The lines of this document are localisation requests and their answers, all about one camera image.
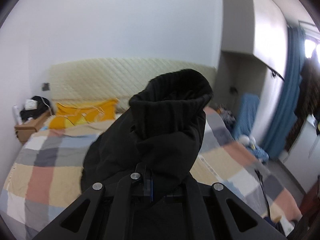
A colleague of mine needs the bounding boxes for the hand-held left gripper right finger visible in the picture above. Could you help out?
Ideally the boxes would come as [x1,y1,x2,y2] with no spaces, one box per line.
[149,175,287,240]

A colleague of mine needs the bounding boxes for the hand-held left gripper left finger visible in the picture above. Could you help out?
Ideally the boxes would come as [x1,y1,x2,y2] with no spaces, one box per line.
[32,165,150,240]

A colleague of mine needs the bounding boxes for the black puffer jacket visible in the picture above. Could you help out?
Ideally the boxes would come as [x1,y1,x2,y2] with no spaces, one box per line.
[80,69,214,203]

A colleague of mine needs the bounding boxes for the dark patterned hanging clothes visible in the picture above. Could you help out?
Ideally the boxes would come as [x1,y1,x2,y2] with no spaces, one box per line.
[285,50,320,153]

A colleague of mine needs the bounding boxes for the checkered bed duvet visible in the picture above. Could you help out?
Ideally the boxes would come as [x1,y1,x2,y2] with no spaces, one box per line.
[0,106,303,240]

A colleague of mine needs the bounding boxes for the yellow pillow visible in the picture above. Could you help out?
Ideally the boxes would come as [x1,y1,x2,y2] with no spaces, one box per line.
[48,99,119,130]

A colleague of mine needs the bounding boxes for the white plush toy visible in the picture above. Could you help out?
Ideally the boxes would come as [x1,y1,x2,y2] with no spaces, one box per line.
[239,135,257,150]

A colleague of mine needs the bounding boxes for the blue cloth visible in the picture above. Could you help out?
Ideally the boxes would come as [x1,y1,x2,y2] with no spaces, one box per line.
[249,145,270,164]

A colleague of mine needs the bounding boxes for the wooden nightstand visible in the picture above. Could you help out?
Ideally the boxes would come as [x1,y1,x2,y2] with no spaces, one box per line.
[14,110,52,145]

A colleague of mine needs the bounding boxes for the blue covered chair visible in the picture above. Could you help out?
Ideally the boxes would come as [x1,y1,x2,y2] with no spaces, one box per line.
[231,93,260,140]

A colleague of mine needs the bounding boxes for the cream quilted headboard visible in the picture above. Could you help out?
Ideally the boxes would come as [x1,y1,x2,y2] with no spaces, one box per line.
[49,57,217,117]

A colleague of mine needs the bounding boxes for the black bag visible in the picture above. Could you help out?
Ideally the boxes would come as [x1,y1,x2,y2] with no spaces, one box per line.
[20,95,50,122]

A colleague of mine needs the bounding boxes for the white bottle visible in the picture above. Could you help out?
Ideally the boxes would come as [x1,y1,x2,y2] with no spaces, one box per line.
[13,105,21,125]

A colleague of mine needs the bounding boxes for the white cabinet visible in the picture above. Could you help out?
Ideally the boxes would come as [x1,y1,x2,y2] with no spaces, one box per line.
[284,115,320,195]

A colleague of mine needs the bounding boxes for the blue curtain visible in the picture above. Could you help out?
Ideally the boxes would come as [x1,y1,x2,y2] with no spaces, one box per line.
[261,24,307,160]

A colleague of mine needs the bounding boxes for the grey wardrobe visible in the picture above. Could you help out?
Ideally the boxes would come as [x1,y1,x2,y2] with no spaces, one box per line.
[216,0,288,140]

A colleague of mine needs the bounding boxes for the black cable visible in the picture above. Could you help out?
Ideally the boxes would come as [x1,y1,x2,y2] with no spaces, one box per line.
[254,169,272,217]

